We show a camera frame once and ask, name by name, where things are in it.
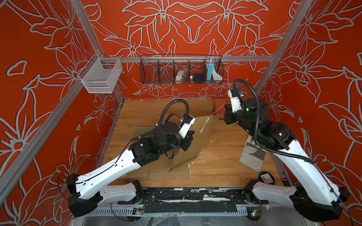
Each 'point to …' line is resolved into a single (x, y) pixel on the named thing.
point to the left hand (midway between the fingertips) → (194, 130)
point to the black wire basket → (177, 69)
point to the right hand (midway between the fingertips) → (222, 104)
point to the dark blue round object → (198, 78)
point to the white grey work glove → (253, 155)
